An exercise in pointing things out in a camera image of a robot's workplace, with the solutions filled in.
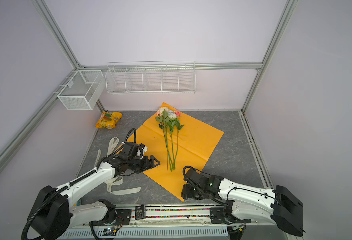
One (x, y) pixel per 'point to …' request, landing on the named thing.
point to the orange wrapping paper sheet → (196, 140)
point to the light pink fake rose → (159, 118)
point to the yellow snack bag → (107, 120)
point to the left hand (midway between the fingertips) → (154, 167)
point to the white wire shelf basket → (151, 77)
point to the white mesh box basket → (83, 90)
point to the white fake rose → (172, 115)
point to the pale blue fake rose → (173, 139)
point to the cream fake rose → (163, 111)
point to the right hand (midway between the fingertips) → (184, 196)
